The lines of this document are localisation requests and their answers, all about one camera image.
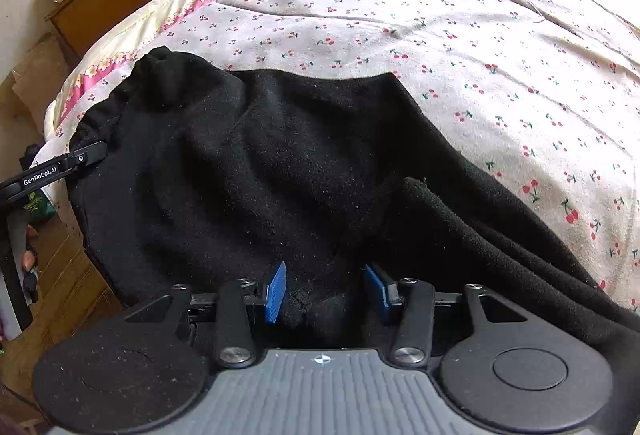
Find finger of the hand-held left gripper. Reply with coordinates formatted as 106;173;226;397
0;141;109;206

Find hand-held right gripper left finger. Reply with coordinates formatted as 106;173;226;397
125;261;287;370

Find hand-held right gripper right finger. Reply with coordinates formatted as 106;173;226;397
364;263;531;366

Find black pants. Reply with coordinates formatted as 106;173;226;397
67;46;640;352

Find person's left hand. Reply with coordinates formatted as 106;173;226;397
21;224;41;276

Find green printed cloth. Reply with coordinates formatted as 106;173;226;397
29;194;55;222

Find cardboard box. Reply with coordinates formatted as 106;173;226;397
12;34;72;136

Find cream pink floral bedspread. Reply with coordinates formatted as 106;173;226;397
30;0;506;172

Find bed with floral sheet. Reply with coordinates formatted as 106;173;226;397
150;0;640;313

